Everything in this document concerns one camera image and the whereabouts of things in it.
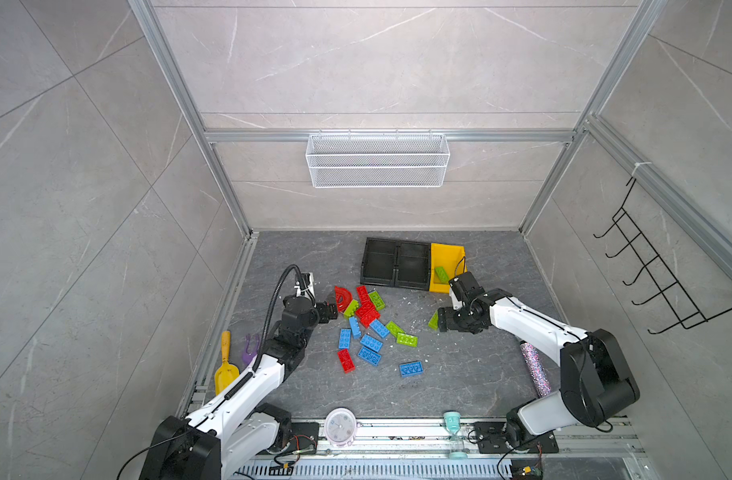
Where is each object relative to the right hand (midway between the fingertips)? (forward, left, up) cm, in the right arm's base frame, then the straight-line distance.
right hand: (449, 320), depth 90 cm
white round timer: (-28, +32, -1) cm, 43 cm away
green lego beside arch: (+5, +31, -2) cm, 31 cm away
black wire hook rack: (-15, -39, +30) cm, 51 cm away
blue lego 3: (-6, +24, -2) cm, 25 cm away
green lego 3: (-5, +12, -3) cm, 14 cm away
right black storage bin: (+27, +8, -7) cm, 29 cm away
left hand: (+5, +39, +13) cm, 42 cm away
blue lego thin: (-1, +29, -1) cm, 29 cm away
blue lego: (-4, +33, -3) cm, 33 cm away
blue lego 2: (-1, +22, -2) cm, 22 cm away
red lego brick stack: (+6, +26, -2) cm, 27 cm away
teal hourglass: (-27, +4, -1) cm, 27 cm away
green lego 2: (0, +17, -4) cm, 17 cm away
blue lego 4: (-9, +25, -4) cm, 26 cm away
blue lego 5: (-13, +13, -3) cm, 19 cm away
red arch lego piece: (+11, +34, -3) cm, 35 cm away
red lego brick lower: (-11, +32, -3) cm, 33 cm away
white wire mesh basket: (+48, +21, +26) cm, 58 cm away
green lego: (+9, +22, -3) cm, 24 cm away
